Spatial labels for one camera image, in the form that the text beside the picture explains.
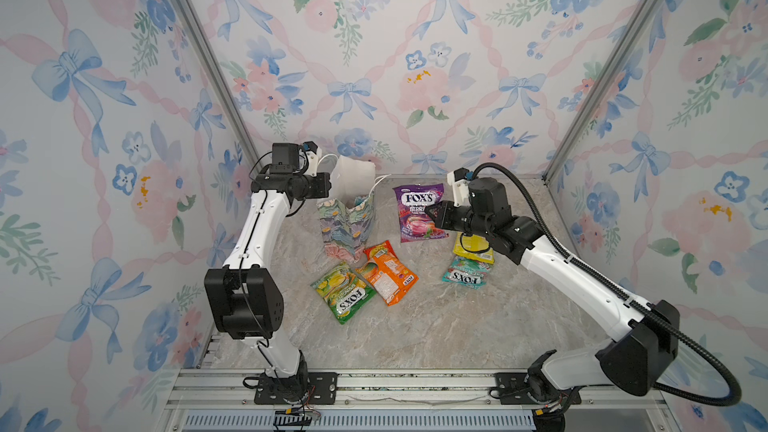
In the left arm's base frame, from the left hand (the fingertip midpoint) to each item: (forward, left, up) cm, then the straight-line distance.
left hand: (331, 180), depth 85 cm
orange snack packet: (-18, -16, -21) cm, 32 cm away
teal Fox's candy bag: (-17, -41, -21) cm, 49 cm away
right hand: (-11, -26, +2) cm, 28 cm away
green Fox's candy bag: (-23, -4, -23) cm, 33 cm away
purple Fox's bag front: (-14, -23, -1) cm, 27 cm away
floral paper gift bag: (-11, -5, -3) cm, 12 cm away
